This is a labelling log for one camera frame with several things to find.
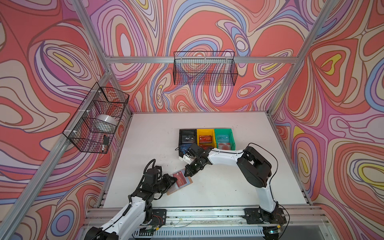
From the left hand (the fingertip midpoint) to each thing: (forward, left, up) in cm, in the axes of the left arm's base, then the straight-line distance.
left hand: (178, 178), depth 84 cm
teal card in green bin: (+28, -29, +1) cm, 40 cm away
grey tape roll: (+20, +35, +30) cm, 50 cm away
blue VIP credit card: (+22, -2, -2) cm, 22 cm away
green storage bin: (+31, -31, +5) cm, 44 cm away
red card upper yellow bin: (+27, -17, 0) cm, 32 cm away
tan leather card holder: (-1, -2, -1) cm, 3 cm away
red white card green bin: (+22, -29, -1) cm, 37 cm away
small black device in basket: (+11, +35, +23) cm, 43 cm away
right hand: (+2, -5, -3) cm, 6 cm away
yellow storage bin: (+22, -17, -1) cm, 28 cm away
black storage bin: (+33, -4, +1) cm, 33 cm away
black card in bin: (+27, -5, 0) cm, 28 cm away
